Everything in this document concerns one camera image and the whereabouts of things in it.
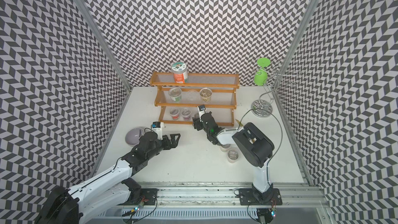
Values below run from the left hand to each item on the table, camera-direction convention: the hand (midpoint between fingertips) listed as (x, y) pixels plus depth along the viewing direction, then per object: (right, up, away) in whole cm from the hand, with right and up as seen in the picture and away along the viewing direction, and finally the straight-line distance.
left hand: (173, 137), depth 83 cm
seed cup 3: (+28, -6, 0) cm, 28 cm away
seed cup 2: (+5, +12, +11) cm, 17 cm away
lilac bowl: (-24, 0, +5) cm, 25 cm away
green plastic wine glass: (+51, +34, +10) cm, 62 cm away
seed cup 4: (+32, -9, -3) cm, 33 cm away
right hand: (+13, +9, +12) cm, 20 cm away
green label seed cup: (0, +24, +6) cm, 25 cm away
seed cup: (+17, +24, +6) cm, 30 cm away
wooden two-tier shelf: (+5, +21, +8) cm, 23 cm away
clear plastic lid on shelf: (+9, +23, +12) cm, 28 cm away
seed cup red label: (-2, +13, +11) cm, 17 cm away
